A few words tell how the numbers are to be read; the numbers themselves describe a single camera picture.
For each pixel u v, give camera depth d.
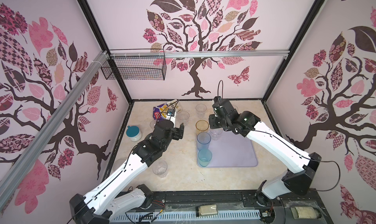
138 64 0.95
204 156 0.86
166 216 0.70
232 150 0.90
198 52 0.94
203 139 0.88
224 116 0.53
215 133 1.00
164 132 0.50
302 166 0.40
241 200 0.74
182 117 1.08
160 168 0.85
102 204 0.38
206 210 0.69
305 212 0.67
